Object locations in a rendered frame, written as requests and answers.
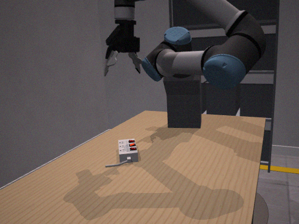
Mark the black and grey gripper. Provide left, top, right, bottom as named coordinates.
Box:
left=104, top=20, right=143, bottom=76

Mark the white power strip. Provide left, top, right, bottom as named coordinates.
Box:
left=105, top=139, right=138, bottom=167

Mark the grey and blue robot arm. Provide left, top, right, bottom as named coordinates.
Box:
left=114, top=0, right=266, bottom=90

